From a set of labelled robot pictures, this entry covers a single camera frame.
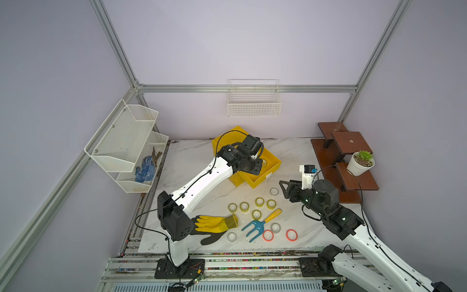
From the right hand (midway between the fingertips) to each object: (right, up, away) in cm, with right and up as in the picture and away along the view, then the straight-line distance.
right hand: (285, 184), depth 74 cm
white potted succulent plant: (+35, +9, +5) cm, 36 cm away
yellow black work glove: (-31, -21, +8) cm, 38 cm away
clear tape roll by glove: (-23, -25, +8) cm, 35 cm away
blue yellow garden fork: (-9, -21, +10) cm, 25 cm away
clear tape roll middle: (-2, -22, +10) cm, 24 cm away
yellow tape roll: (-3, -13, +18) cm, 23 cm away
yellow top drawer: (-4, +8, +14) cm, 17 cm away
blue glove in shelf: (-65, +4, +13) cm, 66 cm away
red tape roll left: (-6, -25, +8) cm, 27 cm away
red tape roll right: (+5, -25, +8) cm, 26 cm away
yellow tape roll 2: (-11, -17, +14) cm, 25 cm away
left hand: (-12, +6, +5) cm, 15 cm away
